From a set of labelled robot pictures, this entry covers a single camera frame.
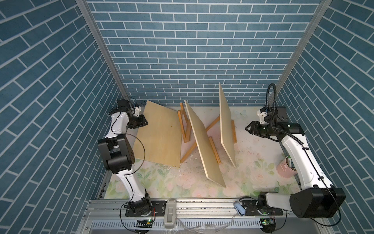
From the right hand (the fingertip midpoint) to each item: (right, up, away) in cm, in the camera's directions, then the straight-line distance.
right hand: (250, 129), depth 79 cm
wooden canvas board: (-53, -8, +13) cm, 55 cm away
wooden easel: (-35, +3, -4) cm, 36 cm away
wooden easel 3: (-3, -4, +21) cm, 22 cm away
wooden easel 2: (-20, -9, +16) cm, 27 cm away
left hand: (-61, +3, +15) cm, 63 cm away
